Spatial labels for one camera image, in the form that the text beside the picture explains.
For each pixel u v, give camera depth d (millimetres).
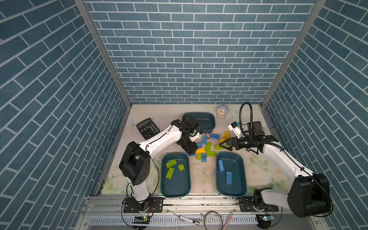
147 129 1021
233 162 893
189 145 746
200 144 954
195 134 737
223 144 740
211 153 930
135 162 455
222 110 1083
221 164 858
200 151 935
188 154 753
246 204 735
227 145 739
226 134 1001
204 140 990
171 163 873
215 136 992
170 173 844
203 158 896
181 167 849
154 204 737
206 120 1089
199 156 891
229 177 820
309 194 406
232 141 709
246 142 703
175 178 828
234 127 750
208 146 961
